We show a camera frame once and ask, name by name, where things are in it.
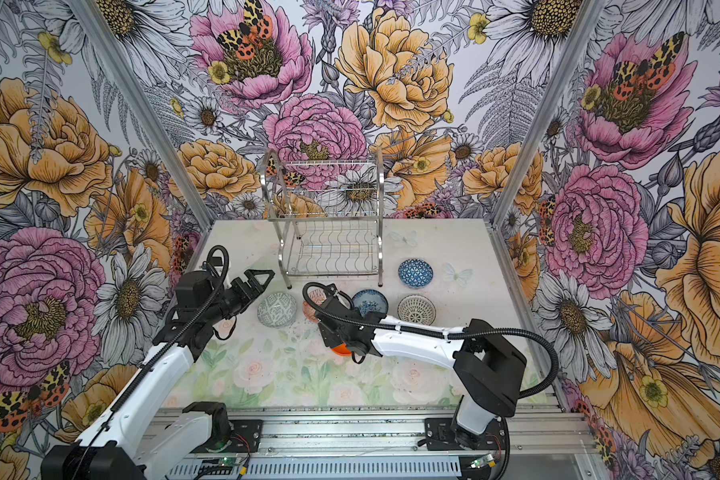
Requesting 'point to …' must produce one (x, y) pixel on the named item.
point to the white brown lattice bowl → (416, 308)
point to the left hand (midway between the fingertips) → (268, 289)
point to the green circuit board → (223, 466)
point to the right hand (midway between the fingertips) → (338, 331)
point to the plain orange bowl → (342, 350)
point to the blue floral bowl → (370, 301)
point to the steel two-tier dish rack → (329, 215)
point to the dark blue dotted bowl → (415, 273)
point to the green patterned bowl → (277, 310)
